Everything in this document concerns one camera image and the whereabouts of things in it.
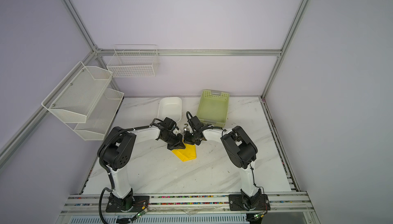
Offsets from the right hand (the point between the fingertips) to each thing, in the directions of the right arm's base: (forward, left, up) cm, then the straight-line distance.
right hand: (183, 141), depth 94 cm
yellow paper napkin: (-7, -3, -2) cm, 8 cm away
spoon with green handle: (+10, 0, 0) cm, 10 cm away
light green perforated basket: (+30, -19, -2) cm, 36 cm away
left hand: (-4, -1, 0) cm, 4 cm away
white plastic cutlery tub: (+28, +12, +1) cm, 30 cm away
